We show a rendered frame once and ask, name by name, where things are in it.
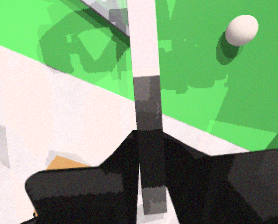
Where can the white ball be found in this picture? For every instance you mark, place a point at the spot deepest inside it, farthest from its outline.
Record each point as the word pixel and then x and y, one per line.
pixel 241 30

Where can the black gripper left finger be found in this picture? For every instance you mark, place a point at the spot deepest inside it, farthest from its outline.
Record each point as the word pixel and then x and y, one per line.
pixel 114 182

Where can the green flat surface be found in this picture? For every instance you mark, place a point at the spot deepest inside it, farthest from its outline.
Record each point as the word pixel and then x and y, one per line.
pixel 228 91

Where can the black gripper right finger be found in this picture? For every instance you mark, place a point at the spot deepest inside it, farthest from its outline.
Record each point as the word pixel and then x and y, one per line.
pixel 193 177

